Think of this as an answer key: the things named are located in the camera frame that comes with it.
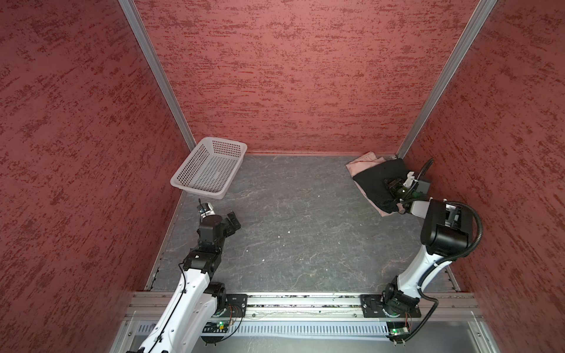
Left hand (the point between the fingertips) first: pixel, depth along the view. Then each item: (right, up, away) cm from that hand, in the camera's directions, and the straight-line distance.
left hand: (225, 222), depth 83 cm
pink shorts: (+63, +24, +28) cm, 73 cm away
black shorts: (+66, +16, +22) cm, 72 cm away
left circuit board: (+1, -32, -12) cm, 35 cm away
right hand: (+69, +15, +17) cm, 72 cm away
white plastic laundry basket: (-17, +22, +31) cm, 42 cm away
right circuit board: (+61, -33, -13) cm, 71 cm away
